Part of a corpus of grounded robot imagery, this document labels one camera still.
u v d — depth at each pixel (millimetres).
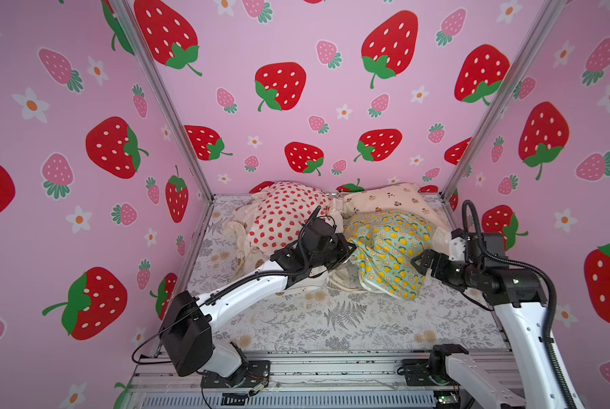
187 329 404
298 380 734
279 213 903
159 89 829
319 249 589
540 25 714
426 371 732
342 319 855
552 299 424
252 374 731
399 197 1076
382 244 756
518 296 430
